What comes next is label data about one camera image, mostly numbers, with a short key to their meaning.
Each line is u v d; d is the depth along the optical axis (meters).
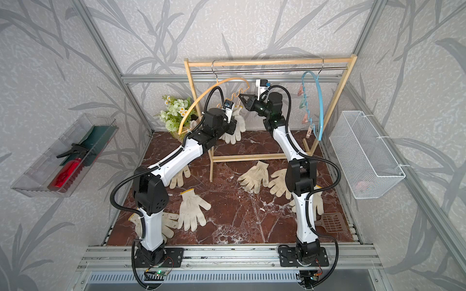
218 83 0.65
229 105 0.72
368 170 0.61
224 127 0.74
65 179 0.59
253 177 0.99
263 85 0.77
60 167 0.65
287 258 0.73
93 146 0.66
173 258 0.73
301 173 0.60
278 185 0.95
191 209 0.87
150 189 0.50
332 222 0.83
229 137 0.91
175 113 0.87
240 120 0.86
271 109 0.72
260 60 0.63
